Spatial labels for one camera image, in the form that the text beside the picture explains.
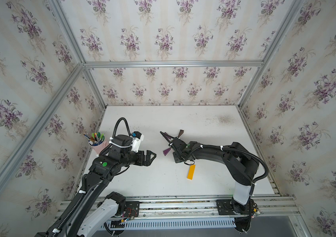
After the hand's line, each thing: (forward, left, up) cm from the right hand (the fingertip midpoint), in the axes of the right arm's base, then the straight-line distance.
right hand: (180, 157), depth 92 cm
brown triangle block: (+18, -1, +3) cm, 18 cm away
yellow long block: (-9, -6, 0) cm, 11 cm away
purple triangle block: (+2, +9, +2) cm, 10 cm away
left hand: (-9, +17, +20) cm, 28 cm away
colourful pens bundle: (+6, +52, +11) cm, 54 cm away
